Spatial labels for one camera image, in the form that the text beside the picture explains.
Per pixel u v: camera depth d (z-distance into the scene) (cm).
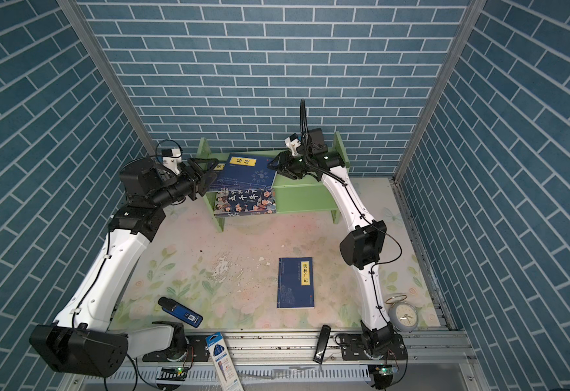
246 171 84
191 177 59
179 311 78
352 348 74
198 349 73
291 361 72
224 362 70
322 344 72
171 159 63
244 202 93
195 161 61
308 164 65
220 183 79
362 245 58
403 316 77
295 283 87
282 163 75
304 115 67
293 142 80
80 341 36
